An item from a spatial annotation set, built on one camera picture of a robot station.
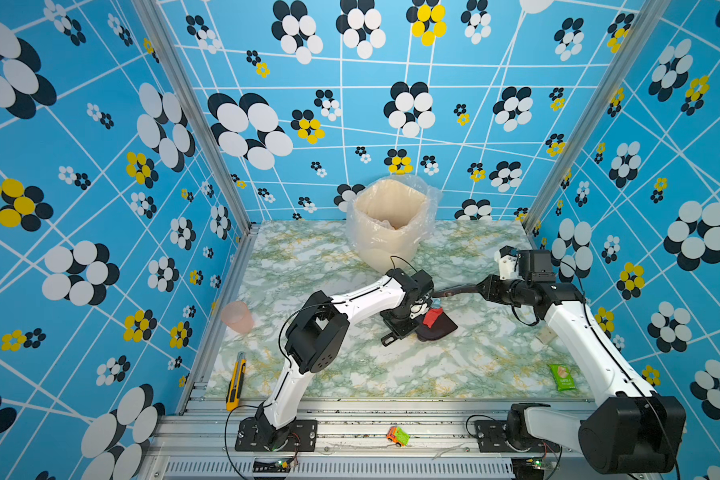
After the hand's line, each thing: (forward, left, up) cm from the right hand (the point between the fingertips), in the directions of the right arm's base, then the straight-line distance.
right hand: (482, 287), depth 83 cm
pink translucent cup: (-2, +74, -14) cm, 75 cm away
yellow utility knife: (-26, +68, -14) cm, 74 cm away
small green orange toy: (-34, +25, -14) cm, 44 cm away
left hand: (-8, +22, -13) cm, 27 cm away
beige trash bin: (+33, +25, -3) cm, 41 cm away
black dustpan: (-4, +9, -16) cm, 19 cm away
